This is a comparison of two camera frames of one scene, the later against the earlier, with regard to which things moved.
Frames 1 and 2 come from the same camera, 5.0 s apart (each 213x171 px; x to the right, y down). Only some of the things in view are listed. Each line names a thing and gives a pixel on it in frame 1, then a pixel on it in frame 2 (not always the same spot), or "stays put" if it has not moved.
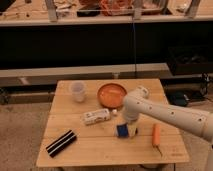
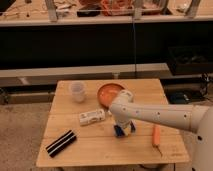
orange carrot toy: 156,137 stays put
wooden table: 82,121 stays put
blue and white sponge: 122,130 stays put
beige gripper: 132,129 → 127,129
